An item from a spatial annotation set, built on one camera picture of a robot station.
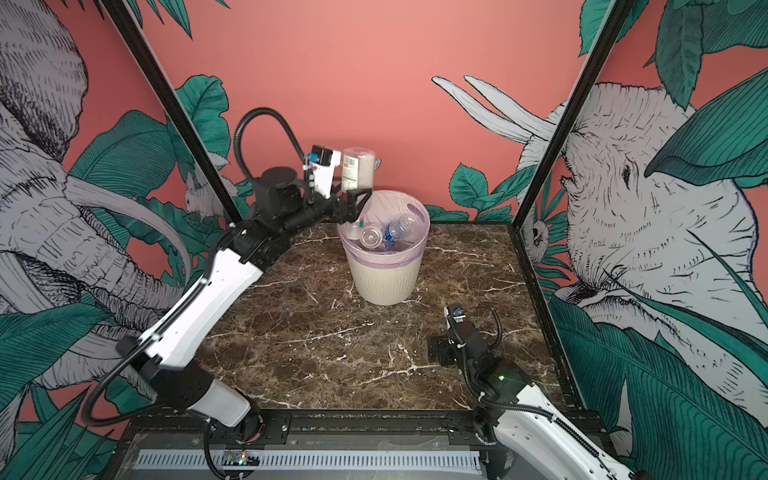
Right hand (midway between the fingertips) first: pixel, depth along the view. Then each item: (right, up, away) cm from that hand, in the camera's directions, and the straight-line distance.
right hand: (439, 332), depth 79 cm
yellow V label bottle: (-19, +26, +3) cm, 32 cm away
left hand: (-20, +37, -17) cm, 46 cm away
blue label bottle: (-10, +29, +9) cm, 32 cm away
